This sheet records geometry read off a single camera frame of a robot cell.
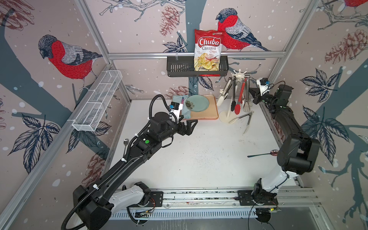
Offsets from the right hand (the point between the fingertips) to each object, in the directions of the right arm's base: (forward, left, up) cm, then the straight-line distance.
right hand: (249, 87), depth 85 cm
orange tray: (+4, +20, -30) cm, 36 cm away
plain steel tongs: (+4, -11, -30) cm, 32 cm away
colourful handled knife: (+16, +43, -28) cm, 54 cm away
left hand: (-26, +34, +3) cm, 43 cm away
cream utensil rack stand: (0, +8, -29) cm, 30 cm away
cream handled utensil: (-9, +1, -9) cm, 12 cm away
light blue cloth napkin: (+3, +40, -29) cm, 50 cm away
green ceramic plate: (+15, +31, -30) cm, 46 cm away
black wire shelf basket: (+27, +42, -3) cm, 50 cm away
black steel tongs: (-7, +8, -9) cm, 14 cm away
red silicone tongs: (-9, +6, -9) cm, 14 cm away
